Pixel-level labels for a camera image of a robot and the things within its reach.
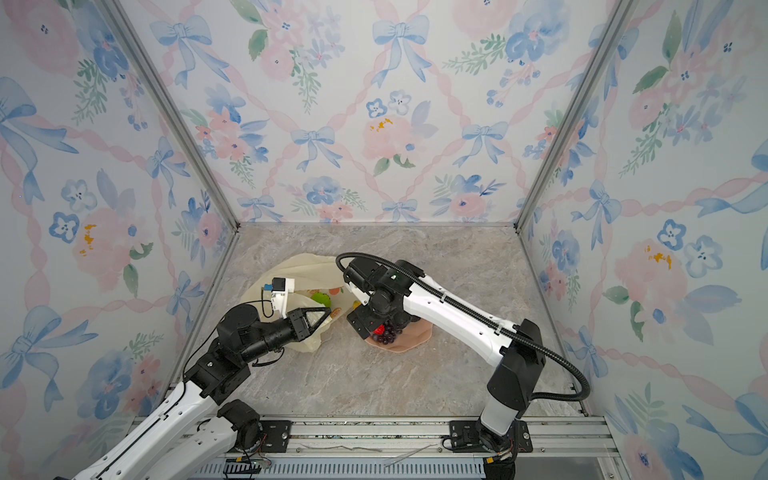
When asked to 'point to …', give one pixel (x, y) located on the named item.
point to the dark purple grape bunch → (388, 335)
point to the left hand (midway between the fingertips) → (330, 310)
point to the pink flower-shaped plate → (415, 334)
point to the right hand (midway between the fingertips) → (371, 313)
